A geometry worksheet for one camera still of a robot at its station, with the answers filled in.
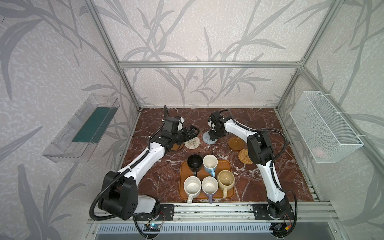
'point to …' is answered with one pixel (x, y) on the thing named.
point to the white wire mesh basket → (328, 138)
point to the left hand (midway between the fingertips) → (196, 129)
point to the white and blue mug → (210, 162)
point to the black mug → (195, 162)
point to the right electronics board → (280, 227)
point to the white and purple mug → (210, 186)
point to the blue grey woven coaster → (207, 139)
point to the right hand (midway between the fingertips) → (213, 132)
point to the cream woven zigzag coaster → (192, 143)
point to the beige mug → (226, 180)
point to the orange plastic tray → (185, 172)
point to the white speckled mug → (192, 186)
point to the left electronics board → (152, 227)
